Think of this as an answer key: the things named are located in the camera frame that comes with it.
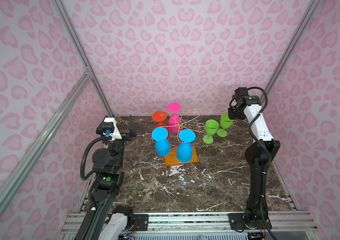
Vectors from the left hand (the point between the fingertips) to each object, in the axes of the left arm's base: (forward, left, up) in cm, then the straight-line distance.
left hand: (117, 114), depth 59 cm
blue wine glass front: (-5, -27, -20) cm, 34 cm away
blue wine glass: (-2, -16, -21) cm, 26 cm away
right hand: (+23, -60, -25) cm, 69 cm away
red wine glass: (+9, -16, -11) cm, 21 cm away
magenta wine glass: (+16, -22, -12) cm, 30 cm away
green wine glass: (+20, -55, -31) cm, 66 cm away
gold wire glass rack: (+6, -27, -14) cm, 31 cm away
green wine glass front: (+19, -46, -32) cm, 59 cm away
